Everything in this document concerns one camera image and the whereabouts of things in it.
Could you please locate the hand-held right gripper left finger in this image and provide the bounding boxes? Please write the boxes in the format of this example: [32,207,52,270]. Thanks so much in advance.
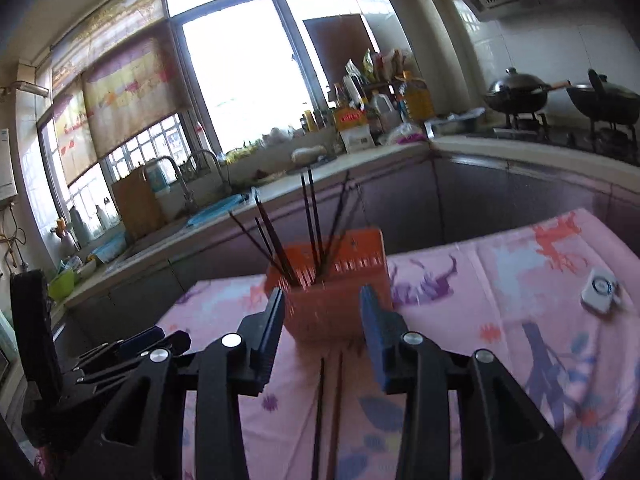
[87,287,287,480]

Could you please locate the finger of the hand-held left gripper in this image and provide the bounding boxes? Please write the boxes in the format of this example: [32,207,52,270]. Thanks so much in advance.
[77,326,166,361]
[82,331,192,377]

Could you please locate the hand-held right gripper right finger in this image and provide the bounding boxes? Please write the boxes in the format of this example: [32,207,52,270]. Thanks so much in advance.
[360,284,583,480]

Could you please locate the orange plastic utensil basket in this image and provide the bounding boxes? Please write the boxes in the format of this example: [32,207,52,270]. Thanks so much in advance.
[264,227,393,346]

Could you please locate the bundle of wooden chopsticks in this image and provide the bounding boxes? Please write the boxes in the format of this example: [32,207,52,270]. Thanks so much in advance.
[228,167,363,291]

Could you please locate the dark brown chopstick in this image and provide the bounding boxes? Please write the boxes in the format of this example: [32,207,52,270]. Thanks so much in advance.
[310,357,327,480]

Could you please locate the green plastic bowl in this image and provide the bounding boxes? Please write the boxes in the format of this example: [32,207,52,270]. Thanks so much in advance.
[47,267,76,301]

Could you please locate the pink printed tablecloth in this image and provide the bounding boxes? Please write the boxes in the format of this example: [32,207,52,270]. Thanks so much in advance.
[155,207,640,480]

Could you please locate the blue sink mat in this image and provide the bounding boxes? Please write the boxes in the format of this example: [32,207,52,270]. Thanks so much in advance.
[187,195,248,228]

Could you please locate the wooden cutting board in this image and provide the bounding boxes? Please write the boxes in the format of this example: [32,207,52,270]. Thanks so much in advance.
[111,165,166,241]

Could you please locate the steel faucet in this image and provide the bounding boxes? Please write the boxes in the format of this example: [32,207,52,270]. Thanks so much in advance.
[187,149,233,198]
[142,155,198,213]

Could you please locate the teal label container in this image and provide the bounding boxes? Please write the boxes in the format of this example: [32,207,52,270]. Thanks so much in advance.
[146,160,173,193]

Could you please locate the white water heater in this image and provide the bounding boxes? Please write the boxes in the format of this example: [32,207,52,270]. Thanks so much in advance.
[0,127,18,201]

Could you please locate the grey kitchen cabinets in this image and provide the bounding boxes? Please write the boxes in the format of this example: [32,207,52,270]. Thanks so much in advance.
[50,155,640,341]

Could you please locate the white bag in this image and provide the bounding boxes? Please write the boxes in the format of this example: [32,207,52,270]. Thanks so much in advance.
[339,125,376,153]

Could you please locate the pink plastic bag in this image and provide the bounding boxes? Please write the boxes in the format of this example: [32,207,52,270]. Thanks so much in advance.
[377,122,430,146]

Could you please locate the printed roller blind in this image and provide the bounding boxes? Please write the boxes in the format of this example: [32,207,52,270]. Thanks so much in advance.
[82,35,191,158]
[50,85,101,186]

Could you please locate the orange box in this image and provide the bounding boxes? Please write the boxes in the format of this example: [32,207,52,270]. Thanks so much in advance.
[334,107,368,131]

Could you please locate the white plastic jug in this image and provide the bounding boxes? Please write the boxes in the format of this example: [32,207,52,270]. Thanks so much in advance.
[370,92,401,131]

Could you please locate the steel tray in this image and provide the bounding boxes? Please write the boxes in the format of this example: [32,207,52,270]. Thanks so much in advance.
[425,108,487,136]

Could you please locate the white round-button device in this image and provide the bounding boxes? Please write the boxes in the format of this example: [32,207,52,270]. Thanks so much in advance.
[580,268,623,317]

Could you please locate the yellow cooking oil bottle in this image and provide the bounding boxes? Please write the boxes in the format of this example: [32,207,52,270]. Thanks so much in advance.
[400,72,435,121]

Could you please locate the black gas stove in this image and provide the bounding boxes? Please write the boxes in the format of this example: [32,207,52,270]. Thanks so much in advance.
[465,110,640,166]

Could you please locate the row of snack packets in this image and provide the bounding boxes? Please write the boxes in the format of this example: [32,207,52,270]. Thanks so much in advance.
[345,49,421,83]

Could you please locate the brown cardboard panel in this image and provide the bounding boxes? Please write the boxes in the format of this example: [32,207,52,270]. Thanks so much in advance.
[303,14,376,93]

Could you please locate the black wok with lid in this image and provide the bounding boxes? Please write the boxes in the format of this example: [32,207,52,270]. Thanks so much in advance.
[566,69,640,123]

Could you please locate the black wok with wooden handle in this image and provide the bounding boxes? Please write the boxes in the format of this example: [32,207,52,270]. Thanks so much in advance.
[484,67,572,113]

